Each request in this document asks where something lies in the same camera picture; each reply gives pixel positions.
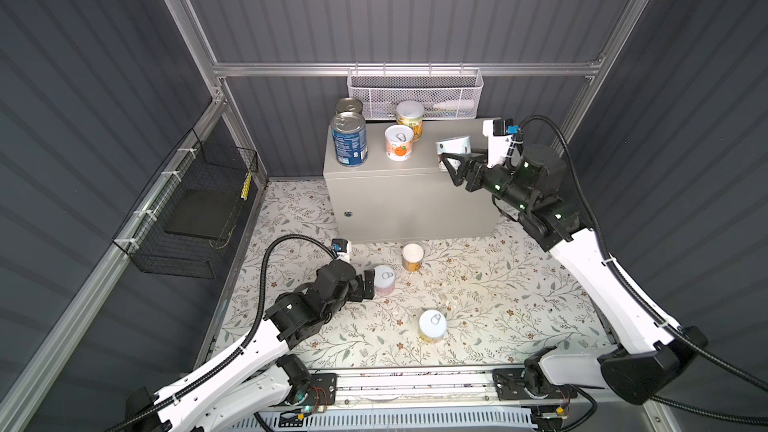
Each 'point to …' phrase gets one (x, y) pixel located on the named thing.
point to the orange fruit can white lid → (412, 255)
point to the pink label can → (384, 280)
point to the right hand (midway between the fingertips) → (457, 155)
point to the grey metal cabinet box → (387, 200)
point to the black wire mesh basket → (186, 218)
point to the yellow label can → (432, 326)
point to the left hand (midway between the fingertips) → (359, 271)
